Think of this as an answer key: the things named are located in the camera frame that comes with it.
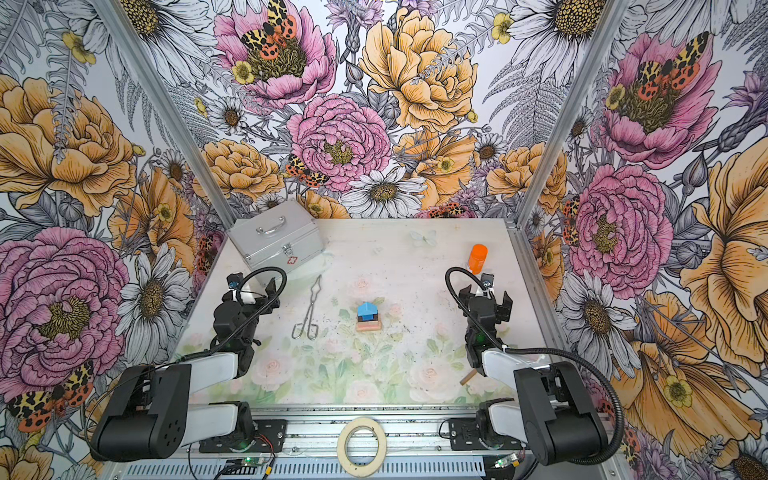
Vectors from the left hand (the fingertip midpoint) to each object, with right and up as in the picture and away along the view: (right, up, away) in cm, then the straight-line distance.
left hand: (260, 288), depth 89 cm
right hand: (+66, -2, 0) cm, 66 cm away
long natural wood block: (+32, -13, +3) cm, 34 cm away
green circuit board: (+6, -38, -18) cm, 43 cm away
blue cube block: (+32, -8, -2) cm, 33 cm away
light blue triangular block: (+31, -7, +2) cm, 32 cm away
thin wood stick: (+59, -23, -6) cm, 64 cm away
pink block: (+31, -12, +3) cm, 34 cm away
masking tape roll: (+34, -37, -21) cm, 55 cm away
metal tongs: (+14, -13, +4) cm, 19 cm away
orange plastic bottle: (+67, +8, +13) cm, 68 cm away
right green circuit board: (+65, -38, -17) cm, 78 cm away
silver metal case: (+4, +16, +8) cm, 18 cm away
